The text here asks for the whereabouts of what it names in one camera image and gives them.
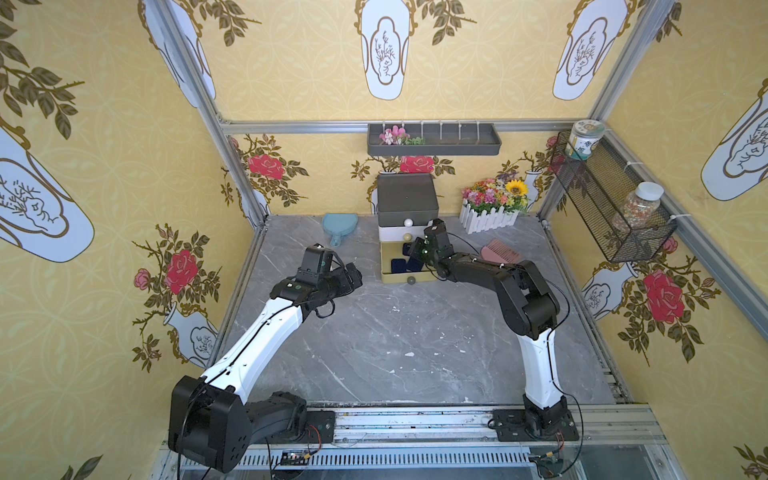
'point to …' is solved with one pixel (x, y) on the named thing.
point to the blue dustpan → (338, 225)
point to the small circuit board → (294, 457)
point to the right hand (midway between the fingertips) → (419, 238)
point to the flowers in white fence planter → (492, 204)
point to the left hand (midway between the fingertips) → (338, 279)
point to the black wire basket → (609, 197)
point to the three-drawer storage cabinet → (405, 203)
